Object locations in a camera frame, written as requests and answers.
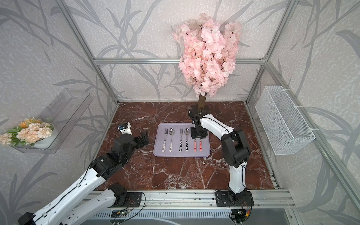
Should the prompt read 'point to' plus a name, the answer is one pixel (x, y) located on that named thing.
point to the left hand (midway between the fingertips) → (142, 133)
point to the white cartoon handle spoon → (171, 131)
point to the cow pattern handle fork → (181, 133)
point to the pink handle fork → (195, 146)
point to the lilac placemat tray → (174, 139)
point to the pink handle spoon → (200, 145)
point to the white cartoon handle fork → (166, 133)
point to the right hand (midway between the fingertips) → (195, 136)
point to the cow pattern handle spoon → (187, 132)
